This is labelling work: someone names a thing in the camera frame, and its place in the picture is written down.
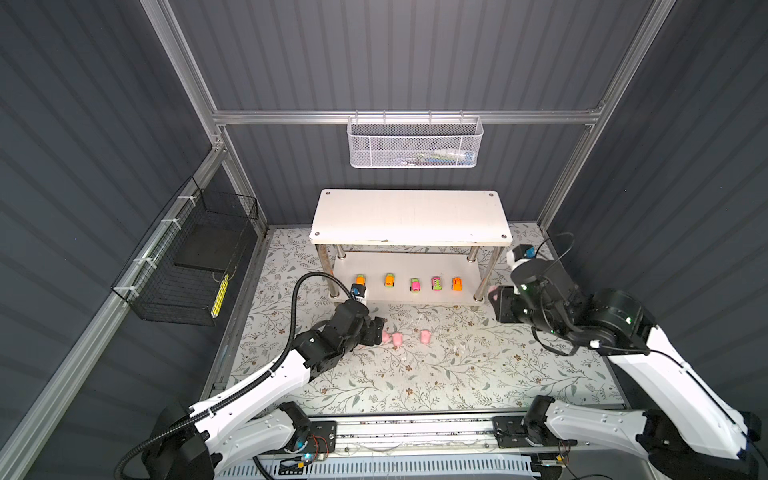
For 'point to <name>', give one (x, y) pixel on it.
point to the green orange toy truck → (389, 280)
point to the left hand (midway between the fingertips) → (373, 319)
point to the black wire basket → (178, 273)
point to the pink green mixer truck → (415, 285)
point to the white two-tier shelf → (410, 246)
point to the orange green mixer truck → (360, 279)
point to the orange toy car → (456, 284)
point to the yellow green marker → (220, 296)
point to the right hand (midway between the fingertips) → (494, 300)
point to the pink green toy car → (436, 284)
